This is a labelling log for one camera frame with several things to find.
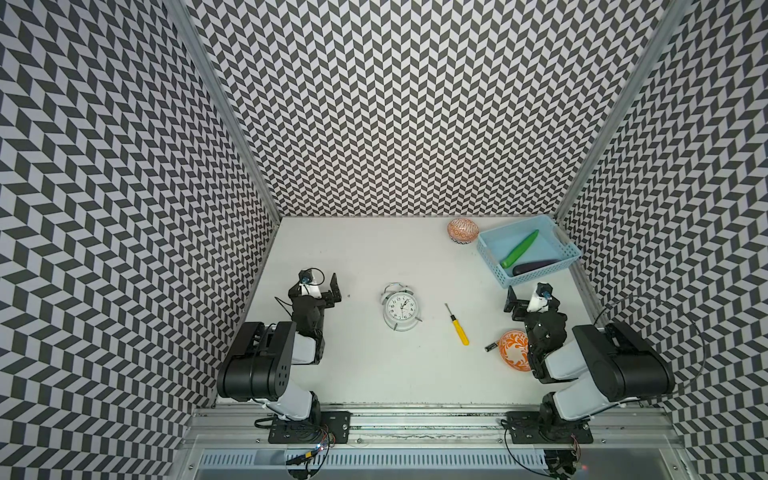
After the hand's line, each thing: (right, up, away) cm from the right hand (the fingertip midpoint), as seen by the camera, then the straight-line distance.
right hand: (525, 291), depth 89 cm
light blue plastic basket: (+17, +14, +19) cm, 29 cm away
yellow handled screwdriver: (-20, -12, +2) cm, 23 cm away
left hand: (-64, +4, +2) cm, 64 cm away
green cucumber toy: (+5, +13, +15) cm, 21 cm away
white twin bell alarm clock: (-38, -5, -1) cm, 38 cm away
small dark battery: (-12, -15, -5) cm, 20 cm away
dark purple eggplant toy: (+2, +6, +9) cm, 11 cm away
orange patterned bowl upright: (-6, -15, -5) cm, 17 cm away
